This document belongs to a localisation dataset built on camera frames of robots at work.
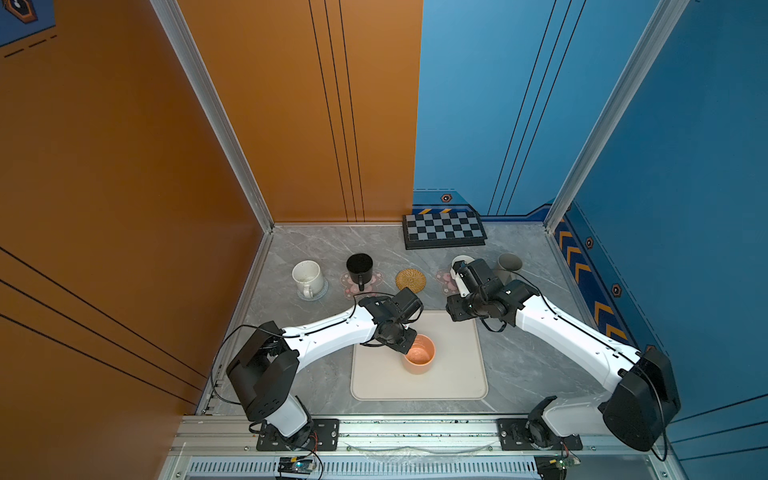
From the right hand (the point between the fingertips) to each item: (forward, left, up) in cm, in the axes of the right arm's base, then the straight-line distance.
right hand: (451, 306), depth 82 cm
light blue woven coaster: (+11, +42, -11) cm, 44 cm away
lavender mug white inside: (+21, -6, -4) cm, 22 cm away
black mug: (+16, +27, -3) cm, 32 cm away
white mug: (+16, +45, -8) cm, 49 cm away
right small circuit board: (-34, -24, -13) cm, 44 cm away
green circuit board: (-35, +40, -14) cm, 55 cm away
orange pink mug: (-9, +8, -11) cm, 17 cm away
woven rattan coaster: (+18, +10, -11) cm, 24 cm away
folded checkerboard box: (+38, -1, -8) cm, 38 cm away
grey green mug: (+16, -20, -2) cm, 26 cm away
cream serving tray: (-14, +21, -12) cm, 28 cm away
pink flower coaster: (+14, +30, -11) cm, 35 cm away
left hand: (-7, +12, -7) cm, 16 cm away
